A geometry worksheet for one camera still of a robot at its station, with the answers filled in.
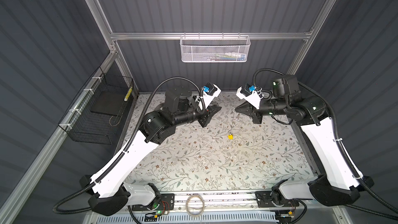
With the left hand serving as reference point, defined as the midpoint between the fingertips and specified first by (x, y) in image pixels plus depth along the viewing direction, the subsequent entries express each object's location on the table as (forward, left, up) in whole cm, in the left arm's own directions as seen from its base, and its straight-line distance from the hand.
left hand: (220, 108), depth 56 cm
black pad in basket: (+17, +53, -16) cm, 58 cm away
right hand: (+3, -9, -3) cm, 10 cm away
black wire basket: (+10, +58, -15) cm, 60 cm away
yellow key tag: (+12, -11, -43) cm, 46 cm away
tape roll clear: (-25, +14, -42) cm, 51 cm away
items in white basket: (+48, -8, -9) cm, 50 cm away
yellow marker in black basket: (+22, +46, -15) cm, 53 cm away
